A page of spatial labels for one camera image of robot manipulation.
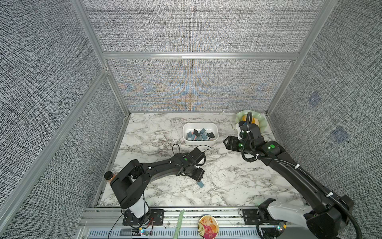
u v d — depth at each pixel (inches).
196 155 26.7
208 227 26.7
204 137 39.6
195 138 39.5
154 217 28.9
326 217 14.7
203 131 42.1
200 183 33.4
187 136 40.7
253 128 21.6
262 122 43.2
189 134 40.9
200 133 40.7
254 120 42.1
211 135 40.8
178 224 28.4
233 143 26.0
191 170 26.1
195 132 41.8
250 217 29.0
